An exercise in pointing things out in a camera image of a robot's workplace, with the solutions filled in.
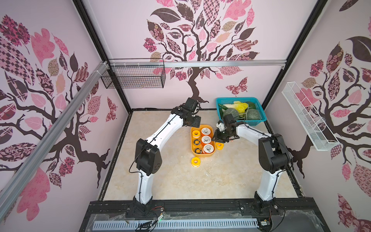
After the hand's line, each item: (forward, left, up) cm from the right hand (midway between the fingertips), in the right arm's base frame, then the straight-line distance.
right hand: (213, 140), depth 95 cm
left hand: (+5, +14, +12) cm, 19 cm away
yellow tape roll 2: (-13, +12, -4) cm, 18 cm away
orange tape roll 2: (+2, +5, -1) cm, 5 cm away
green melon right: (+19, -31, +5) cm, 37 cm away
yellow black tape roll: (+2, +11, -5) cm, 12 cm away
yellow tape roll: (-2, -5, -5) cm, 7 cm away
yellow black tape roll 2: (-5, +10, -4) cm, 12 cm away
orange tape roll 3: (-5, +4, -1) cm, 7 cm away
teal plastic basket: (+37, -13, +2) cm, 40 cm away
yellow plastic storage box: (-1, +8, -4) cm, 9 cm away
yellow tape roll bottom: (+7, +11, -2) cm, 13 cm away
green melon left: (+21, -15, +7) cm, 27 cm away
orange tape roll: (+8, +4, -1) cm, 9 cm away
